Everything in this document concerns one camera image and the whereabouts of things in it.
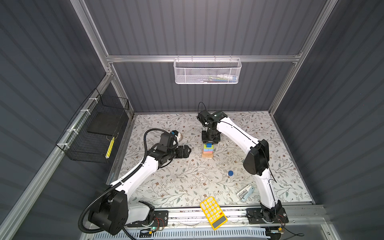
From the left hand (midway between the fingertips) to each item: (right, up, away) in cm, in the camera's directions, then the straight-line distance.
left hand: (185, 150), depth 84 cm
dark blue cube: (+14, +2, +2) cm, 14 cm away
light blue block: (+15, -1, +7) cm, 17 cm away
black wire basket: (-44, +11, -12) cm, 47 cm away
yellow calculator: (+15, -30, -11) cm, 35 cm away
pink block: (+14, -3, +8) cm, 16 cm away
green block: (+12, +1, +5) cm, 13 cm away
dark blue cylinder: (+27, -15, +5) cm, 31 cm away
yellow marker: (-34, +3, -16) cm, 37 cm away
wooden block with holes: (+14, -5, +11) cm, 18 cm away
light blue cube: (+13, -1, +6) cm, 14 cm away
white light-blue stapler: (+33, -23, -5) cm, 40 cm away
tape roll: (-2, +7, -6) cm, 10 cm away
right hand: (+13, +3, +4) cm, 14 cm away
